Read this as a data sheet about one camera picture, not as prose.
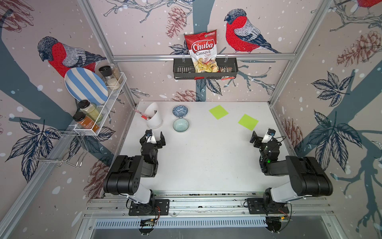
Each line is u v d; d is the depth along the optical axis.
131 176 0.45
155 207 0.71
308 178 0.44
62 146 0.56
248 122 1.11
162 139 0.85
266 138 0.79
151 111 1.03
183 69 0.95
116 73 0.85
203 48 0.80
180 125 1.04
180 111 1.14
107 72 0.80
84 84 0.70
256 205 0.73
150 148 0.71
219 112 1.18
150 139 0.77
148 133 0.77
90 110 0.64
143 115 0.99
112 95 0.76
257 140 0.83
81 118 0.59
